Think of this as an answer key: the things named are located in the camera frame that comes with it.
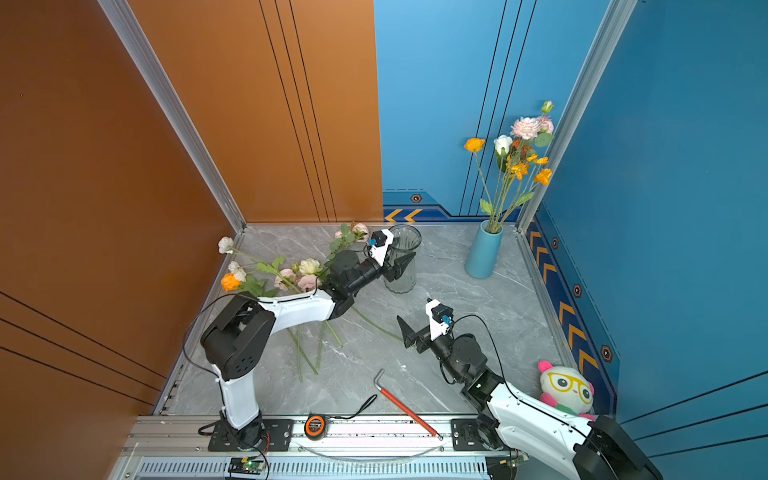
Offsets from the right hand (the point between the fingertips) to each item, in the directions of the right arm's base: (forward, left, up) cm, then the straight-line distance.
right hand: (411, 309), depth 76 cm
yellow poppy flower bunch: (+35, -33, +12) cm, 50 cm away
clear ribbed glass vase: (+17, +1, +8) cm, 18 cm away
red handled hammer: (-19, +3, -18) cm, 26 cm away
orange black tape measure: (-24, +24, -15) cm, 37 cm away
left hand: (+16, +1, +8) cm, 18 cm away
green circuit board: (-31, +40, -19) cm, 54 cm away
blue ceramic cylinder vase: (+23, -24, -4) cm, 34 cm away
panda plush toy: (-16, -38, -12) cm, 43 cm away
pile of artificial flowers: (+23, +54, -16) cm, 61 cm away
